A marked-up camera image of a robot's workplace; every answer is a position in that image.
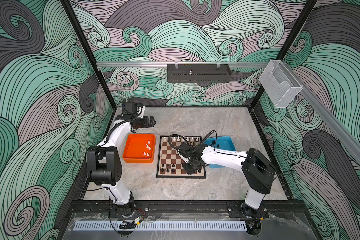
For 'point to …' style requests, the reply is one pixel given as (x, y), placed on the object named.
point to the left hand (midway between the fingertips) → (149, 120)
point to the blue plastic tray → (220, 142)
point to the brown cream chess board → (170, 161)
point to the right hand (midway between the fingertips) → (188, 170)
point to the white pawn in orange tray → (149, 142)
